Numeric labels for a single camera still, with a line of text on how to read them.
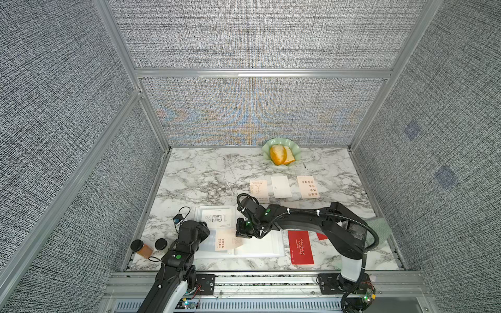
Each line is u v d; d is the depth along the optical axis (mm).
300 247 829
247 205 680
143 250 748
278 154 1068
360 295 718
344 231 468
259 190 1005
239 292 732
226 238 835
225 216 902
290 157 1099
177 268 566
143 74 900
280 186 1046
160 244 757
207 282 733
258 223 659
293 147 1133
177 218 750
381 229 856
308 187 1029
